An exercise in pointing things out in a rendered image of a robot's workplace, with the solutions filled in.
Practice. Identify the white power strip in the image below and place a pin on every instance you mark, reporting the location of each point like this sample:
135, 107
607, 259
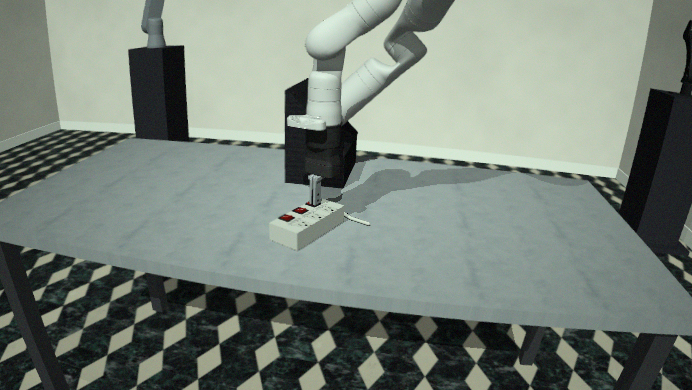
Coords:
306, 223

